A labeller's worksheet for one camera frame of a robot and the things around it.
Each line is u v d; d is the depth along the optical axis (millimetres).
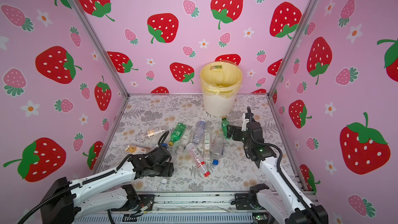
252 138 583
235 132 710
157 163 626
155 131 951
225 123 982
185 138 904
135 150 856
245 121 716
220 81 1108
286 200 419
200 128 1011
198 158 838
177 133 929
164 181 778
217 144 948
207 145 885
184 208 731
